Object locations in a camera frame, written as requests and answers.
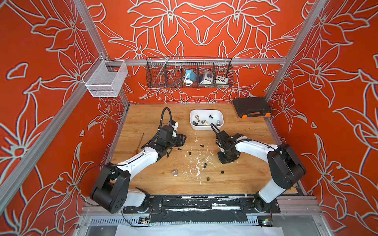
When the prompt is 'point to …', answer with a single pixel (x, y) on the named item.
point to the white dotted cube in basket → (221, 80)
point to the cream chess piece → (206, 123)
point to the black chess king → (194, 123)
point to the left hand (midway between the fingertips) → (184, 136)
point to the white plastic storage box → (201, 119)
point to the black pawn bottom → (208, 179)
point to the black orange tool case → (252, 107)
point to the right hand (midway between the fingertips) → (220, 161)
